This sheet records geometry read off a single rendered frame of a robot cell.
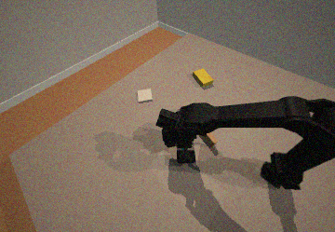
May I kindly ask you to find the tan curved bar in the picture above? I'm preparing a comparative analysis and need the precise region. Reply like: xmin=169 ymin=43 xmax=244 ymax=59
xmin=203 ymin=133 xmax=218 ymax=147

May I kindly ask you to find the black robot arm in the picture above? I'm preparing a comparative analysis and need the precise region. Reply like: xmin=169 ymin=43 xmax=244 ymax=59
xmin=156 ymin=96 xmax=335 ymax=190

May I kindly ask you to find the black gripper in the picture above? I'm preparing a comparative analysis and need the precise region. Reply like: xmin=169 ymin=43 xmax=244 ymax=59
xmin=176 ymin=134 xmax=196 ymax=163

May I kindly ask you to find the yellow block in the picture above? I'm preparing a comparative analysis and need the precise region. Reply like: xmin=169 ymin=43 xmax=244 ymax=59
xmin=193 ymin=69 xmax=213 ymax=88

